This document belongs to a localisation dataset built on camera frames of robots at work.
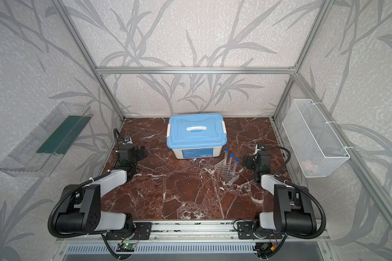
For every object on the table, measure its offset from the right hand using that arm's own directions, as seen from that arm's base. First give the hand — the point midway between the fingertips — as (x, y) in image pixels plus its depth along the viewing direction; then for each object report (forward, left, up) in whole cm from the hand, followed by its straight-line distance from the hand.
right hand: (253, 152), depth 94 cm
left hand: (+3, +68, +7) cm, 69 cm away
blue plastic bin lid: (+8, +33, +11) cm, 36 cm away
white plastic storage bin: (-1, +33, +1) cm, 33 cm away
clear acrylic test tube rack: (-11, +16, -5) cm, 20 cm away
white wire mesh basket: (-13, -15, +29) cm, 35 cm away
